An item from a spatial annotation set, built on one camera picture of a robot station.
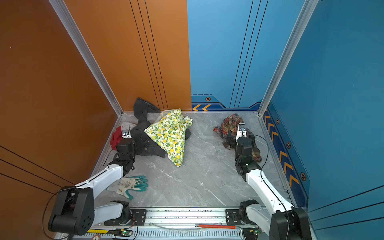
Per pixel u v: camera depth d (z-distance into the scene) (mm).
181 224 725
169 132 940
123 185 825
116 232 702
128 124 1007
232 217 725
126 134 757
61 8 696
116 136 963
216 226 710
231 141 725
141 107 1184
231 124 982
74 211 414
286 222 388
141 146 833
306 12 710
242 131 663
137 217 741
